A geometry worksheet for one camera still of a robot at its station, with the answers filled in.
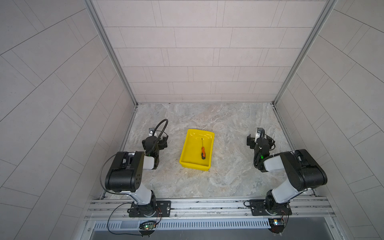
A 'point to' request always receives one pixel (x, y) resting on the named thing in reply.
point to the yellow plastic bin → (191, 154)
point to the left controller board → (148, 225)
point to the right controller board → (276, 225)
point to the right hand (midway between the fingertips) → (257, 134)
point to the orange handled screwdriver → (203, 151)
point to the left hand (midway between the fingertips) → (159, 133)
